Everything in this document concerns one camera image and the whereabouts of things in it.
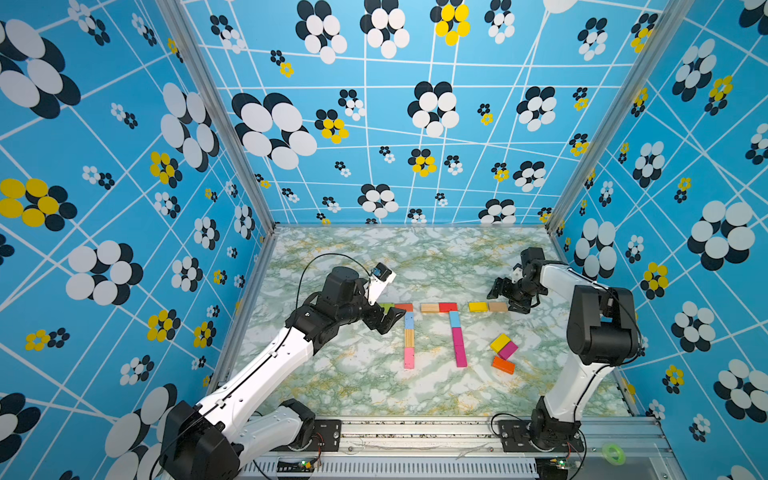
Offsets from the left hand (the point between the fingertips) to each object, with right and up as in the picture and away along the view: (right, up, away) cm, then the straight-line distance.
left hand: (395, 297), depth 75 cm
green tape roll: (+52, -37, -5) cm, 64 cm away
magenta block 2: (+19, -20, +10) cm, 29 cm away
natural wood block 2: (+11, -7, +21) cm, 25 cm away
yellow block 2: (+32, -16, +13) cm, 38 cm away
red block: (+17, -7, +21) cm, 28 cm away
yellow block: (+27, -7, +21) cm, 35 cm away
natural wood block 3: (+34, -6, +21) cm, 40 cm away
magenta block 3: (+33, -18, +11) cm, 39 cm away
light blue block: (+5, -10, +18) cm, 21 cm away
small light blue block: (+19, -10, +18) cm, 28 cm away
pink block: (+4, -19, +11) cm, 23 cm away
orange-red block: (+5, -7, +21) cm, 23 cm away
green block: (-2, -3, +6) cm, 7 cm away
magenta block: (+19, -15, +13) cm, 28 cm away
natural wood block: (+5, -14, +13) cm, 20 cm away
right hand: (+36, -4, +22) cm, 42 cm away
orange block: (+31, -21, +9) cm, 39 cm away
